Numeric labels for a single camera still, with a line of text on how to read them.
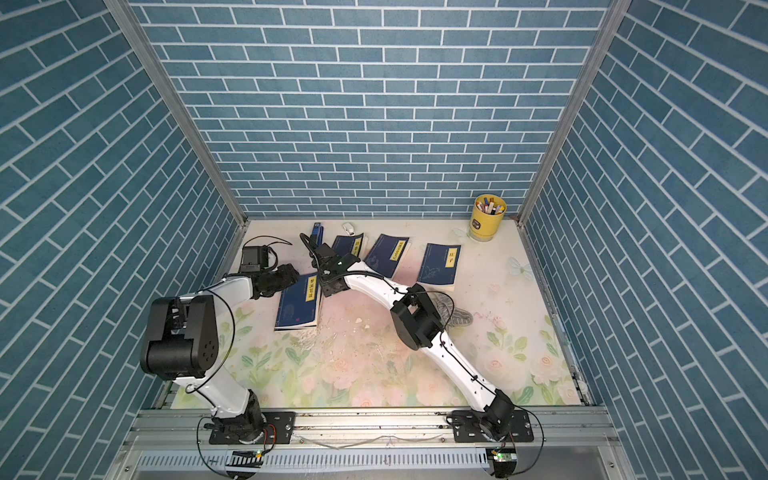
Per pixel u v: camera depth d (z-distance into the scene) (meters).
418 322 0.63
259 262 0.77
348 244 1.12
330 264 0.80
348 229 1.15
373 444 0.72
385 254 1.09
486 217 1.05
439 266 1.05
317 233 1.14
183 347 0.47
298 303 0.93
